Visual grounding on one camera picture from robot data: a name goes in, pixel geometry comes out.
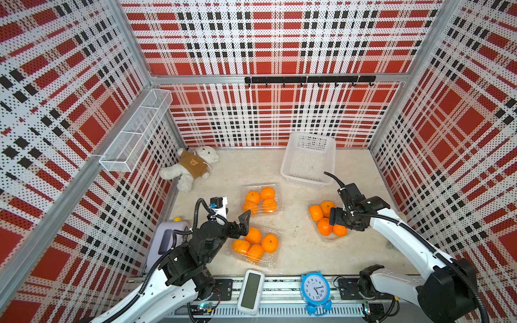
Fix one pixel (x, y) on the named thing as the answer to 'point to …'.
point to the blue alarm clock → (315, 291)
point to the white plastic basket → (307, 156)
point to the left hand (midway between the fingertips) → (242, 210)
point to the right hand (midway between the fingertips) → (343, 221)
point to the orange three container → (324, 227)
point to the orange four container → (340, 230)
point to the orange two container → (325, 207)
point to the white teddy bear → (194, 164)
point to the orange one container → (316, 212)
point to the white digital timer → (252, 292)
